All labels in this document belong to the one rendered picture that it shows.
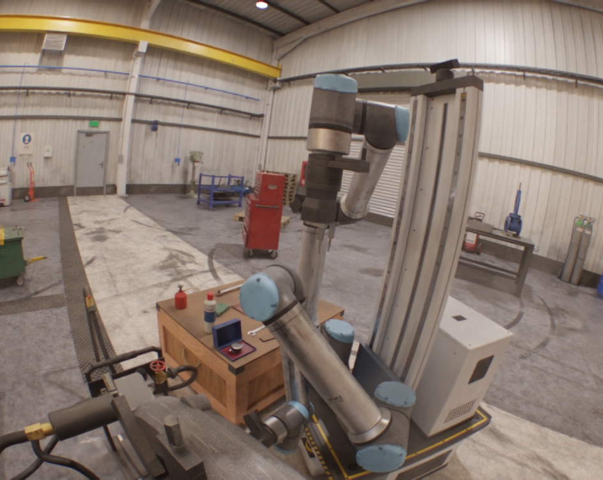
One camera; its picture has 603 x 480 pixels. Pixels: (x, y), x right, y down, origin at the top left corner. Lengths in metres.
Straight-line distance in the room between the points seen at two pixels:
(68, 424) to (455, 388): 1.28
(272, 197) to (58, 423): 3.91
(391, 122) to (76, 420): 1.02
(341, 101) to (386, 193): 8.93
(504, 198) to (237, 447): 8.32
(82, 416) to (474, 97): 1.41
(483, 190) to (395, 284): 7.41
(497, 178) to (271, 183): 6.16
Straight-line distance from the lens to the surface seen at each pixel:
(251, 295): 0.78
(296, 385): 1.08
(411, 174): 1.20
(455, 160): 1.05
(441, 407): 1.36
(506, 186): 8.48
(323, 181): 0.59
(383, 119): 0.72
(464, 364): 1.24
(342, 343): 1.38
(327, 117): 0.59
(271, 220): 4.31
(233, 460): 0.46
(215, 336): 1.50
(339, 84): 0.61
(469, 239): 7.87
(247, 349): 1.55
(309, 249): 1.22
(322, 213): 0.60
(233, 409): 1.64
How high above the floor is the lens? 1.37
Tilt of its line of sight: 13 degrees down
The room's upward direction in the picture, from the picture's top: 7 degrees clockwise
